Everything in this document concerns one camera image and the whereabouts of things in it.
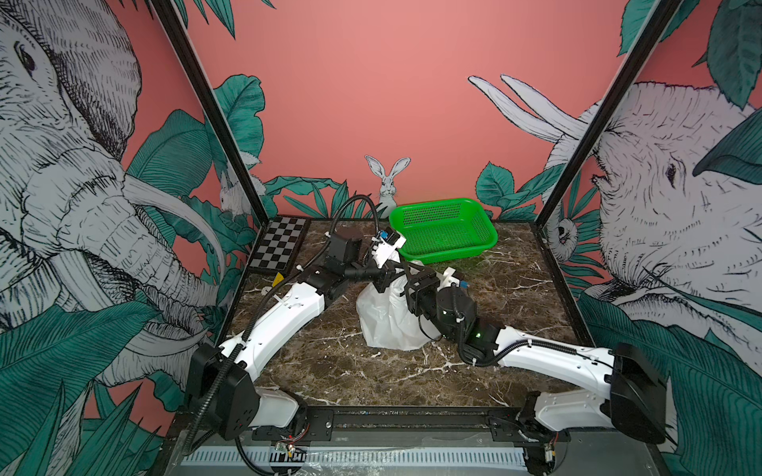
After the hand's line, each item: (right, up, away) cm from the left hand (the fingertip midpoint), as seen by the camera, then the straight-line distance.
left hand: (409, 265), depth 73 cm
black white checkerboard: (-47, +6, +37) cm, 60 cm away
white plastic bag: (-6, -15, +7) cm, 18 cm away
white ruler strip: (-35, -47, -1) cm, 59 cm away
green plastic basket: (+17, +12, +45) cm, 50 cm away
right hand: (-3, -1, -2) cm, 4 cm away
